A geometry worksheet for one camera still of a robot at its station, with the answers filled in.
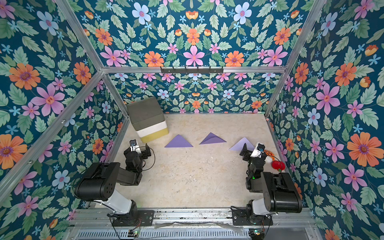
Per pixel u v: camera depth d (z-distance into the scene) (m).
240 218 0.74
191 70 0.93
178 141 1.01
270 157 0.89
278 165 0.90
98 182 0.46
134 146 0.78
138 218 0.72
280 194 0.43
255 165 0.68
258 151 0.75
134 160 0.71
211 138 0.98
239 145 0.99
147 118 0.89
